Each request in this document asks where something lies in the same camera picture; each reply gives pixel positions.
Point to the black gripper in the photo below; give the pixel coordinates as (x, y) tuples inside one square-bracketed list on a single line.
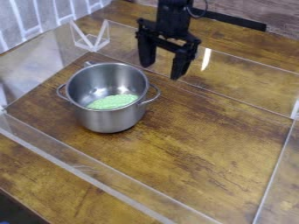
[(172, 25)]

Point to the green textured object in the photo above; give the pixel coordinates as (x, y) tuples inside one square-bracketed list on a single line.
[(113, 101)]

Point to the silver metal pot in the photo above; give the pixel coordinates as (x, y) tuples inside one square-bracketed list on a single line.
[(99, 80)]

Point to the black wall strip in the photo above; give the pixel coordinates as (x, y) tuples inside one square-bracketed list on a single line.
[(230, 19)]

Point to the clear acrylic corner bracket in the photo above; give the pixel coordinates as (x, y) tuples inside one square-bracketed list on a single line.
[(89, 41)]

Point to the clear acrylic barrier wall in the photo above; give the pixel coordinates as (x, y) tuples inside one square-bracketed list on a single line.
[(210, 159)]

